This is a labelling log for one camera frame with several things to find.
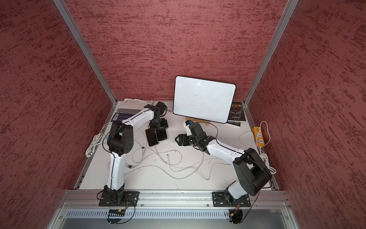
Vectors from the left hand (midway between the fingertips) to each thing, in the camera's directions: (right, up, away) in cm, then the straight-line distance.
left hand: (161, 130), depth 98 cm
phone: (-7, -5, 0) cm, 9 cm away
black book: (+58, +12, +12) cm, 61 cm away
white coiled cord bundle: (-45, -7, -1) cm, 46 cm away
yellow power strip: (+68, -7, -3) cm, 69 cm away
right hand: (+13, -5, -12) cm, 19 cm away
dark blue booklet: (-33, +9, +8) cm, 36 cm away
